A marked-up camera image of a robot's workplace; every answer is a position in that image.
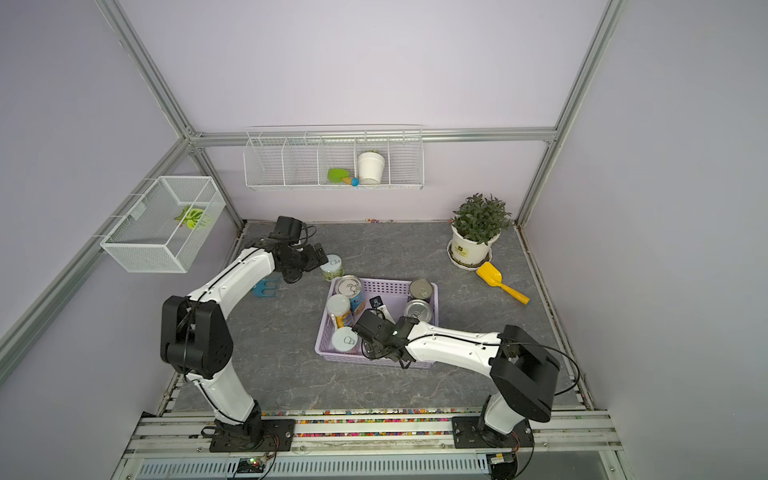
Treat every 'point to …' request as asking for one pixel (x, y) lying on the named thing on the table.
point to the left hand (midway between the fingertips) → (318, 264)
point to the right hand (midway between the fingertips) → (385, 334)
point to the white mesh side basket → (167, 227)
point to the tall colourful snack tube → (339, 306)
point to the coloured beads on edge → (372, 421)
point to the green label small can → (332, 268)
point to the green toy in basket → (189, 217)
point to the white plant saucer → (466, 266)
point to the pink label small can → (344, 338)
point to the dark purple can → (420, 289)
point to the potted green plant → (475, 225)
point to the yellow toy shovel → (491, 275)
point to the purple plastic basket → (395, 294)
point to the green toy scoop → (341, 175)
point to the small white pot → (371, 167)
